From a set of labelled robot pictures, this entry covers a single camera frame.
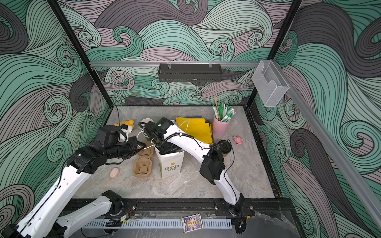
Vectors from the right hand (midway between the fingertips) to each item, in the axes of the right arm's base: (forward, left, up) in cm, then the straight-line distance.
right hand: (169, 152), depth 78 cm
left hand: (-2, +9, +13) cm, 16 cm away
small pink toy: (+15, -43, -12) cm, 47 cm away
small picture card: (-30, -12, -12) cm, 34 cm away
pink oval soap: (-7, +33, -11) cm, 35 cm away
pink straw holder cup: (+23, -32, -10) cm, 41 cm away
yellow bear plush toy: (+25, +31, -7) cm, 40 cm away
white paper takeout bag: (-7, -1, +2) cm, 8 cm away
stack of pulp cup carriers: (-3, +17, -11) cm, 21 cm away
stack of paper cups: (+4, +11, +20) cm, 23 cm away
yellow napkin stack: (+26, -16, -13) cm, 33 cm away
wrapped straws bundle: (+29, -32, +1) cm, 43 cm away
